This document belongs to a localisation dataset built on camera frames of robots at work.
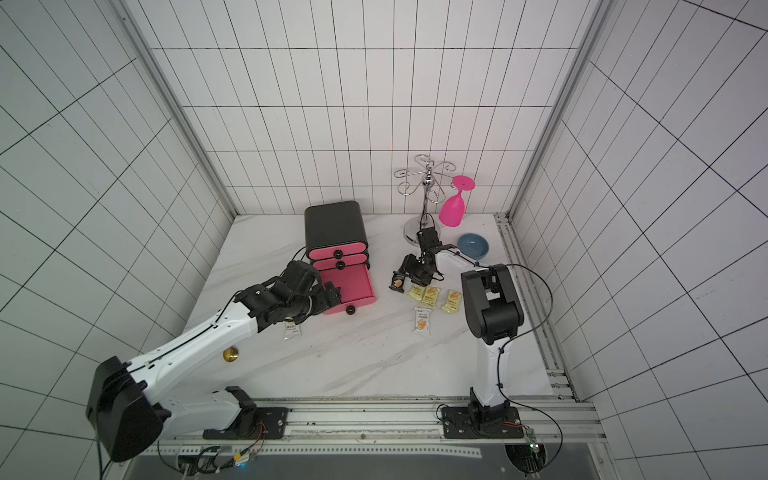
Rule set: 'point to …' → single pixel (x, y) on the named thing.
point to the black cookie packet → (397, 282)
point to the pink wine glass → (451, 212)
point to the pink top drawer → (337, 252)
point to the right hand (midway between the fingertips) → (394, 273)
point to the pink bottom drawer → (356, 286)
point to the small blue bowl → (474, 246)
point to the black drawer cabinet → (334, 224)
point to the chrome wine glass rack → (433, 182)
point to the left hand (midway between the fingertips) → (325, 307)
